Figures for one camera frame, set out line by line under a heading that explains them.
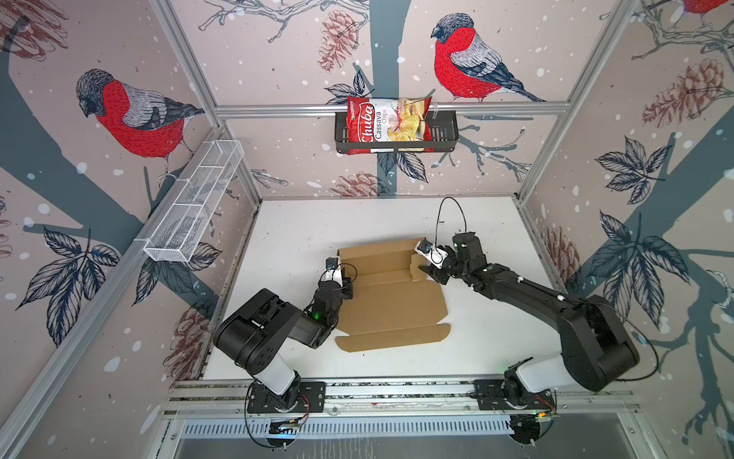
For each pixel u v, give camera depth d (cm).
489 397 73
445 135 93
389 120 88
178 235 71
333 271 78
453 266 76
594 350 43
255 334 44
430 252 74
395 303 90
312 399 73
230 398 75
